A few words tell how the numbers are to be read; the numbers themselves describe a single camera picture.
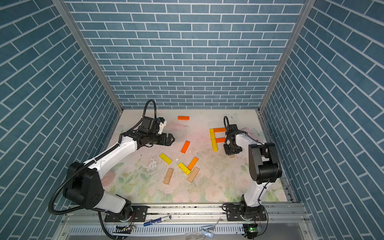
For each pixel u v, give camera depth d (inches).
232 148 31.7
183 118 45.3
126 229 28.4
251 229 27.8
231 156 36.7
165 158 36.9
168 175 33.5
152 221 27.8
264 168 19.5
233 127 31.2
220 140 40.7
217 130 42.5
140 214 28.8
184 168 35.0
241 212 26.2
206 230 26.8
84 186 16.4
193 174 34.2
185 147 38.9
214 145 39.1
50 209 14.7
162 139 30.1
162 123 31.6
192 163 36.0
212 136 41.0
